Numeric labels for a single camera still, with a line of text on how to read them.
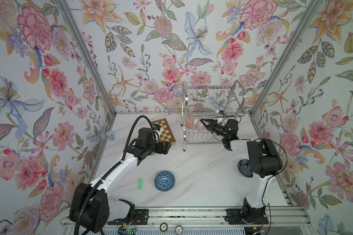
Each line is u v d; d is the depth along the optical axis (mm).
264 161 534
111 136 1011
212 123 860
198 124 924
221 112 910
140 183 839
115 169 494
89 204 411
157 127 736
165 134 1037
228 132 784
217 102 1206
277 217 768
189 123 980
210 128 856
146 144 665
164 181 856
